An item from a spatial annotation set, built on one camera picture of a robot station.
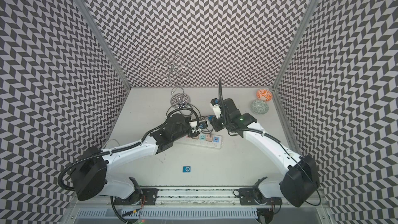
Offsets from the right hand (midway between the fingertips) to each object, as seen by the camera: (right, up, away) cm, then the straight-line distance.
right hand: (213, 123), depth 79 cm
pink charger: (-3, -10, +7) cm, 12 cm away
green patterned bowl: (+33, +8, +26) cm, 42 cm away
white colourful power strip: (-7, -12, +10) cm, 17 cm away
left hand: (-6, +2, +1) cm, 7 cm away
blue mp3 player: (-5, +1, -14) cm, 15 cm away
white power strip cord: (-62, -12, +10) cm, 64 cm away
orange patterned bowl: (+37, +16, +29) cm, 50 cm away
